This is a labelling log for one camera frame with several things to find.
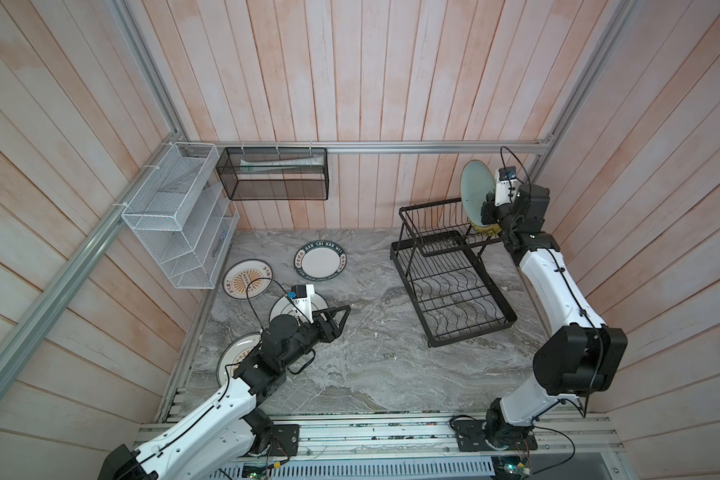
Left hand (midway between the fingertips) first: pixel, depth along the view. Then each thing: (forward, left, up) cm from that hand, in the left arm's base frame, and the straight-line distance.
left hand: (345, 315), depth 73 cm
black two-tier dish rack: (+32, -33, -18) cm, 50 cm away
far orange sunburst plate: (+26, +37, -22) cm, 50 cm away
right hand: (+30, -40, +15) cm, 53 cm away
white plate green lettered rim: (+35, +11, -22) cm, 43 cm away
